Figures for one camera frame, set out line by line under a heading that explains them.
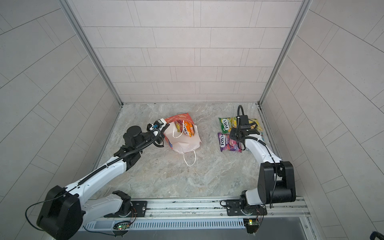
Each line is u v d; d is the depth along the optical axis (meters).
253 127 0.72
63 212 0.38
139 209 0.71
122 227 0.64
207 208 0.73
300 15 0.74
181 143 0.88
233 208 0.71
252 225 0.68
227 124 1.02
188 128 0.90
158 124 0.62
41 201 0.38
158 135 0.62
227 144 0.91
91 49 0.86
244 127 0.68
